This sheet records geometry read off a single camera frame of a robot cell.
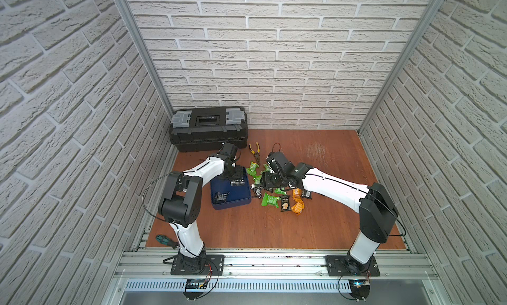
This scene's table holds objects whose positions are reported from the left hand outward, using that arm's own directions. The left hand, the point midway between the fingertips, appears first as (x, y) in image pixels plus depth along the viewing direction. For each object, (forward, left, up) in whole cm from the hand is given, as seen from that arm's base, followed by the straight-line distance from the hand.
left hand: (238, 172), depth 96 cm
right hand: (-9, -13, +7) cm, 18 cm away
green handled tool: (-31, +27, -2) cm, 41 cm away
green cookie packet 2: (+3, -7, -3) cm, 8 cm away
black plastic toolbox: (+18, +16, +13) cm, 27 cm away
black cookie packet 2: (-9, -10, -2) cm, 14 cm away
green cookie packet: (-13, -15, -2) cm, 20 cm away
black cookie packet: (-15, -23, -3) cm, 27 cm away
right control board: (-47, -47, -5) cm, 67 cm away
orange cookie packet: (-11, -29, -2) cm, 31 cm away
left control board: (-45, +14, -7) cm, 48 cm away
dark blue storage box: (-11, +6, -2) cm, 13 cm away
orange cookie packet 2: (-17, -28, -2) cm, 33 cm away
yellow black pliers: (+13, -9, -3) cm, 16 cm away
